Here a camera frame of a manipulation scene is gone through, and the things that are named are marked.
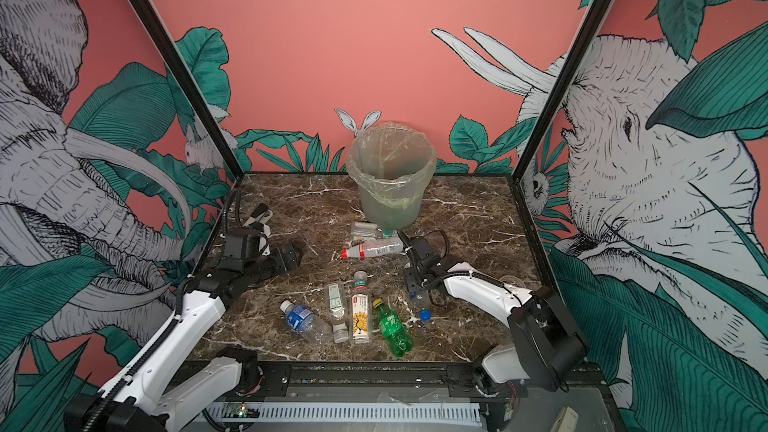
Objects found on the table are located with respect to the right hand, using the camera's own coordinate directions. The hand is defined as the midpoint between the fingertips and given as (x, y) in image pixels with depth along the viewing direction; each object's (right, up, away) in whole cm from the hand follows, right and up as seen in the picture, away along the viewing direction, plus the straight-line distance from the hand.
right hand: (411, 274), depth 88 cm
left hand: (-34, +8, -7) cm, 36 cm away
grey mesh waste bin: (-7, +17, +13) cm, 23 cm away
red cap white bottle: (-9, +7, +7) cm, 13 cm away
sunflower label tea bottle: (-14, -8, -8) cm, 18 cm away
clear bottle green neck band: (-14, +12, +15) cm, 24 cm away
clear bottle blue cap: (+3, -6, -6) cm, 9 cm away
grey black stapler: (-52, +17, +15) cm, 57 cm away
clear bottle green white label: (-22, -5, -4) cm, 23 cm away
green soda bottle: (-4, -14, -11) cm, 18 cm away
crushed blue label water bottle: (-30, -10, -9) cm, 33 cm away
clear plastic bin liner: (-6, +36, +18) cm, 41 cm away
